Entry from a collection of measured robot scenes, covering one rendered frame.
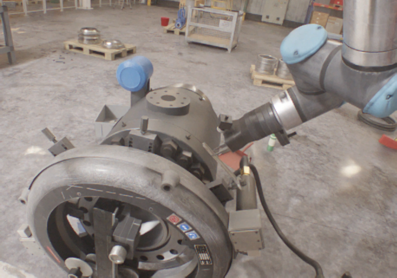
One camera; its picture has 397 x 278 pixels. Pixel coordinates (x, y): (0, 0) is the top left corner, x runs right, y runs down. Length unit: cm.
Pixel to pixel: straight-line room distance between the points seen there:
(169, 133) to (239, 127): 45
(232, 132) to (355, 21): 38
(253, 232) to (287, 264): 104
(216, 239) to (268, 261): 102
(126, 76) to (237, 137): 87
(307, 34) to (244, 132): 26
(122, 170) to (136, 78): 73
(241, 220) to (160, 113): 59
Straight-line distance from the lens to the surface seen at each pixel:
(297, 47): 51
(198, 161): 108
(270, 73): 487
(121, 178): 72
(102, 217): 83
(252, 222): 83
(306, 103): 61
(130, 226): 80
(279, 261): 184
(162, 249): 112
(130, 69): 136
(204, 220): 77
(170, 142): 102
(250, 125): 62
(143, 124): 75
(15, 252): 187
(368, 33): 40
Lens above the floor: 142
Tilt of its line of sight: 30 degrees down
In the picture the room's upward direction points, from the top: 9 degrees clockwise
